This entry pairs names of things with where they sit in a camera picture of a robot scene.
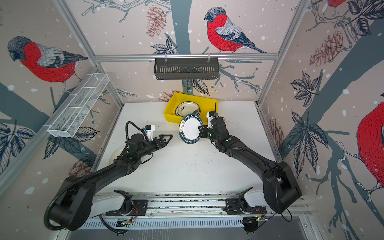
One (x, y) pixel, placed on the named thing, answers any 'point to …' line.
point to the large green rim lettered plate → (189, 131)
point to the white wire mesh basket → (77, 106)
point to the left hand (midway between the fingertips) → (168, 138)
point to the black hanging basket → (184, 70)
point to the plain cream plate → (115, 153)
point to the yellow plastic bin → (207, 105)
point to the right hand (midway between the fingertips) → (197, 128)
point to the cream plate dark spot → (187, 107)
